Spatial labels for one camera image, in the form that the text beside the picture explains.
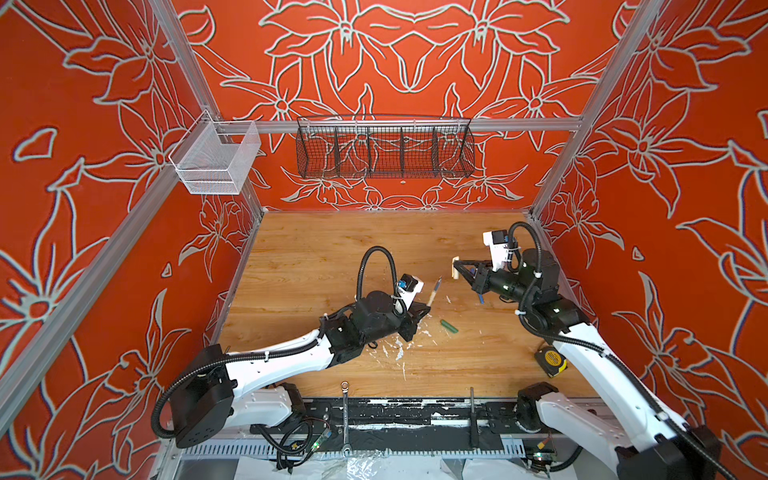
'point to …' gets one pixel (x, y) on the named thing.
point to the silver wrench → (346, 449)
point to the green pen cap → (448, 326)
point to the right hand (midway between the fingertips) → (453, 264)
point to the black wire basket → (383, 147)
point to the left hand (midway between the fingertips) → (428, 306)
